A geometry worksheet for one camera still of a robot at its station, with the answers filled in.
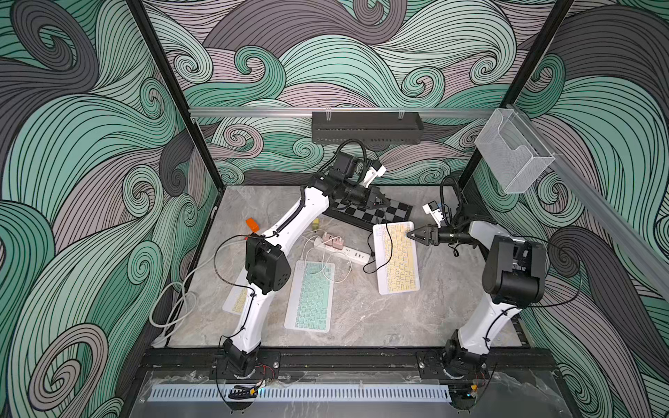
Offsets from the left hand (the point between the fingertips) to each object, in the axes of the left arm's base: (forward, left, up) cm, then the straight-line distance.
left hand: (390, 201), depth 77 cm
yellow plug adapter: (+10, +24, -26) cm, 37 cm away
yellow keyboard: (-12, -6, -24) cm, 28 cm away
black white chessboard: (+14, +4, -26) cm, 30 cm away
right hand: (-1, -12, -19) cm, 22 cm away
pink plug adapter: (+1, +19, -21) cm, 28 cm away
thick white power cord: (-19, +74, -32) cm, 83 cm away
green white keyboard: (-20, +25, -29) cm, 43 cm away
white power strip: (-4, +8, -27) cm, 28 cm away
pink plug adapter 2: (-1, +15, -22) cm, 27 cm away
